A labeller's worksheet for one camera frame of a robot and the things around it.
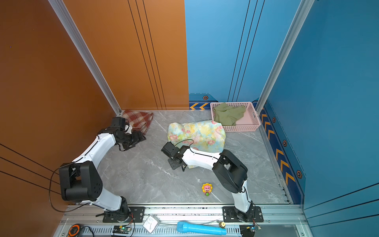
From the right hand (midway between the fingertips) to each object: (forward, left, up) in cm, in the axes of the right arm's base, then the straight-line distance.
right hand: (175, 162), depth 89 cm
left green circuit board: (-33, +23, -4) cm, 41 cm away
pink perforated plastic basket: (+34, -54, -3) cm, 64 cm away
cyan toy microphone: (-33, -6, +1) cm, 33 cm away
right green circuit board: (-33, -41, -2) cm, 53 cm away
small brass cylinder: (-31, -25, 0) cm, 40 cm away
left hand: (+11, +21, +10) cm, 25 cm away
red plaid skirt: (+33, +30, +2) cm, 44 cm away
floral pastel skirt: (+20, -21, -1) cm, 29 cm away
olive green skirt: (+37, -37, +2) cm, 52 cm away
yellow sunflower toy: (-16, -19, +2) cm, 24 cm away
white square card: (-31, +9, -1) cm, 32 cm away
